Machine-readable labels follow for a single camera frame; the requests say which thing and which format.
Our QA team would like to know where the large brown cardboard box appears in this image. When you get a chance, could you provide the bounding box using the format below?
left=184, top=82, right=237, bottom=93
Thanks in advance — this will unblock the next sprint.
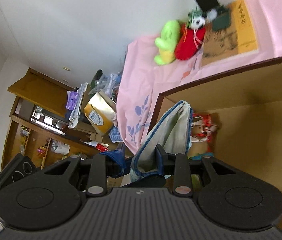
left=147, top=52, right=282, bottom=239

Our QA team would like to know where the yellow tissue carton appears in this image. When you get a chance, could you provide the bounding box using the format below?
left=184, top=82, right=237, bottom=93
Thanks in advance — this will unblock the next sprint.
left=84, top=92, right=116, bottom=136

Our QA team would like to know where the red patterned item in box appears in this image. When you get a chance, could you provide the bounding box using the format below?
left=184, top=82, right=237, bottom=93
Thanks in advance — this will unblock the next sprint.
left=187, top=113, right=218, bottom=160

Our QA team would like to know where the wooden cabinet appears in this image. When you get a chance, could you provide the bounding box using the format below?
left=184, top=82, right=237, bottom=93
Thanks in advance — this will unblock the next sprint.
left=1, top=68, right=98, bottom=168

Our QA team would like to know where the light blue zipper pouch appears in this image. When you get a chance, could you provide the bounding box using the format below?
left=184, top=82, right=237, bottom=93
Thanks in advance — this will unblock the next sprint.
left=130, top=100, right=193, bottom=182

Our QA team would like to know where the pink bed sheet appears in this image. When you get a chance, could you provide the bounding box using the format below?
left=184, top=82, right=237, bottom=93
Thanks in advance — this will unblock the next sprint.
left=117, top=0, right=282, bottom=153

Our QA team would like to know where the yellow printed cardboard sheet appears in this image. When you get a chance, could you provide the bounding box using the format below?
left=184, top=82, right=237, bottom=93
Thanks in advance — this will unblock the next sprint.
left=202, top=0, right=258, bottom=66

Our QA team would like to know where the green yellow plush toy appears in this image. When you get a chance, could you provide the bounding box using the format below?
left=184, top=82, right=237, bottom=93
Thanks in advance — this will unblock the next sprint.
left=154, top=20, right=181, bottom=66

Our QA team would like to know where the black phone stand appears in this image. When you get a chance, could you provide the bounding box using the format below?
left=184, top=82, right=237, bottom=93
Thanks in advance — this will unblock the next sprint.
left=195, top=0, right=231, bottom=31

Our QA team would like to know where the red plush toy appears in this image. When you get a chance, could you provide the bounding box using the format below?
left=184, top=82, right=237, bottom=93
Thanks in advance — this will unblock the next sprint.
left=174, top=9, right=206, bottom=60

